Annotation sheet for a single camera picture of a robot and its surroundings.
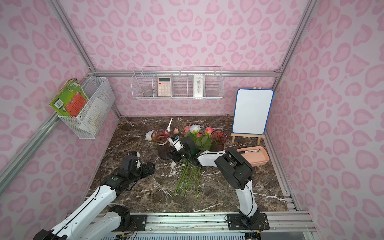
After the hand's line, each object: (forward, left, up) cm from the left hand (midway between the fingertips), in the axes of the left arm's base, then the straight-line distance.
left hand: (150, 165), depth 84 cm
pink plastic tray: (+11, -65, -9) cm, 66 cm away
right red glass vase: (+13, -39, +7) cm, 41 cm away
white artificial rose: (+24, +7, -5) cm, 26 cm away
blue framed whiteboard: (+29, -60, +14) cm, 68 cm away
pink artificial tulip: (+30, -11, -7) cm, 33 cm away
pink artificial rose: (+19, -33, -3) cm, 38 cm away
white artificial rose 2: (+26, -25, 0) cm, 36 cm away
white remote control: (+42, -27, +23) cm, 55 cm away
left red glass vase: (+15, -5, +7) cm, 18 cm away
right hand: (+10, -9, -1) cm, 13 cm away
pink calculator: (+42, -6, +23) cm, 48 cm away
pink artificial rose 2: (+29, -19, -5) cm, 35 cm away
